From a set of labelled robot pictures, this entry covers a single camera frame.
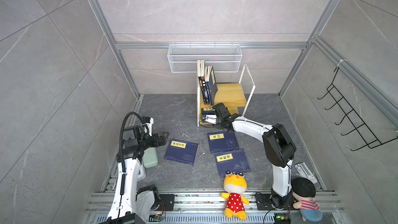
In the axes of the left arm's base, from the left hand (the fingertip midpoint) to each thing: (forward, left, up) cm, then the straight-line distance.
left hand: (159, 131), depth 79 cm
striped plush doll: (-29, -69, -9) cm, 76 cm away
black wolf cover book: (+15, -24, +14) cm, 32 cm away
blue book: (+19, -25, -10) cm, 33 cm away
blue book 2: (+1, -35, -16) cm, 39 cm away
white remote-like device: (-19, -78, -15) cm, 81 cm away
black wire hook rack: (-16, -88, +16) cm, 91 cm away
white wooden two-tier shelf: (+21, -44, +2) cm, 49 cm away
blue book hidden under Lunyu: (-4, -10, -17) cm, 21 cm away
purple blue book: (-11, -41, -16) cm, 45 cm away
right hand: (+16, -33, -9) cm, 38 cm away
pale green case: (-8, +7, -15) cm, 18 cm away
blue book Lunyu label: (+23, -30, +11) cm, 40 cm away
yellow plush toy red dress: (-25, -38, -10) cm, 46 cm away
